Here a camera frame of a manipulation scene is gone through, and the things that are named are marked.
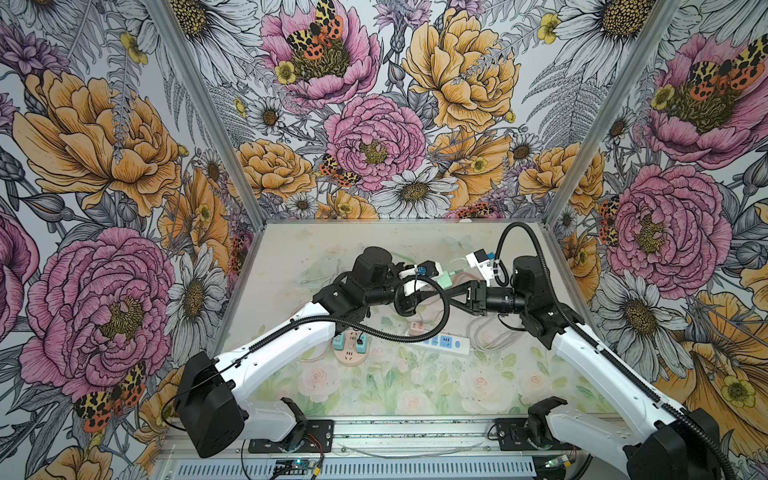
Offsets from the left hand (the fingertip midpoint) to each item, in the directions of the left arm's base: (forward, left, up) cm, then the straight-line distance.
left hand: (428, 287), depth 73 cm
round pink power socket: (-7, +21, -23) cm, 32 cm away
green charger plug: (0, -4, +3) cm, 5 cm away
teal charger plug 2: (-6, +17, -19) cm, 26 cm away
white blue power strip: (-4, -7, -23) cm, 24 cm away
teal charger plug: (-5, +23, -19) cm, 30 cm away
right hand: (-6, -3, 0) cm, 6 cm away
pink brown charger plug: (-2, +2, -18) cm, 18 cm away
